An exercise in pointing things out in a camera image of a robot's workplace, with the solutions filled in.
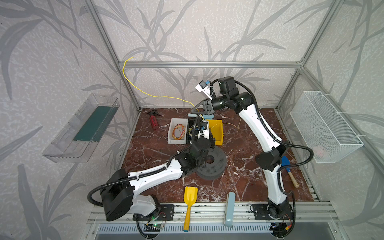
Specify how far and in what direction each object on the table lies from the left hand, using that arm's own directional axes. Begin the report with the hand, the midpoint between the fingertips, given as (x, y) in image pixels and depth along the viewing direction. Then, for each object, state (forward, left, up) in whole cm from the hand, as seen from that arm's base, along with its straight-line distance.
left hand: (211, 125), depth 75 cm
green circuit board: (-41, +28, -29) cm, 58 cm away
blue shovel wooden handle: (-22, -27, +6) cm, 35 cm away
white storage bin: (+20, +25, -23) cm, 40 cm away
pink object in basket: (-10, -54, -6) cm, 55 cm away
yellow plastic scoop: (-29, +11, -27) cm, 41 cm away
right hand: (+2, +9, +11) cm, 14 cm away
